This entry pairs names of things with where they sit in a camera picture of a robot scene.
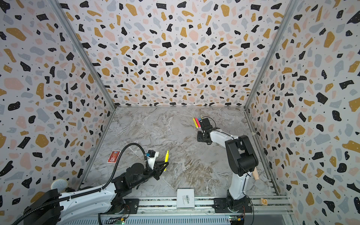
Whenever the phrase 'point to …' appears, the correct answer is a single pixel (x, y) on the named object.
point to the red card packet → (114, 156)
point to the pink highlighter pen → (199, 127)
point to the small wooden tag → (264, 201)
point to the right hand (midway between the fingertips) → (199, 134)
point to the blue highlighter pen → (199, 119)
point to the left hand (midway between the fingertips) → (168, 162)
